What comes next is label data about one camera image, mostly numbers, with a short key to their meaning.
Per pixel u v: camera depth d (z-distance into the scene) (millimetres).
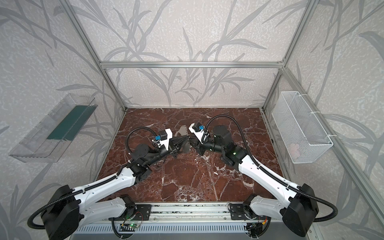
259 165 477
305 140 601
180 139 634
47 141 640
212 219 728
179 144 651
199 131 587
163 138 563
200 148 606
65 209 395
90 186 461
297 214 373
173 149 597
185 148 654
